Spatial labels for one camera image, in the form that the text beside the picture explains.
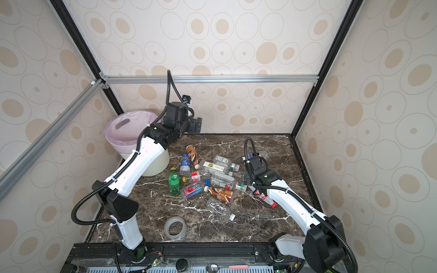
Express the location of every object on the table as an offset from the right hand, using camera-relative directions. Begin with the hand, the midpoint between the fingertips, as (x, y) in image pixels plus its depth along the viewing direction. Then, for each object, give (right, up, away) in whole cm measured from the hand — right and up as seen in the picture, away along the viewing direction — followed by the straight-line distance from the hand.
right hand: (257, 174), depth 85 cm
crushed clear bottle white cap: (-20, -18, -1) cm, 27 cm away
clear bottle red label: (-32, -3, +7) cm, 33 cm away
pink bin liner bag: (-71, +24, +8) cm, 75 cm away
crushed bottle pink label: (-32, -8, +4) cm, 33 cm away
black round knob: (-32, -30, -22) cm, 50 cm away
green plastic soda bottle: (-44, -6, +8) cm, 45 cm away
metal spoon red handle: (-21, -39, -12) cm, 46 cm away
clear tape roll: (-43, -25, -7) cm, 50 cm away
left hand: (-30, +28, -10) cm, 42 cm away
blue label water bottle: (-39, +1, +15) cm, 42 cm away
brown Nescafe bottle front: (-18, -11, +2) cm, 21 cm away
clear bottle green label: (-15, +6, +15) cm, 22 cm away
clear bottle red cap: (+6, -13, +3) cm, 15 cm away
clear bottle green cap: (-7, -8, +8) cm, 13 cm away
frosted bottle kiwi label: (-22, +3, +13) cm, 25 cm away
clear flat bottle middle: (-17, -3, +11) cm, 21 cm away
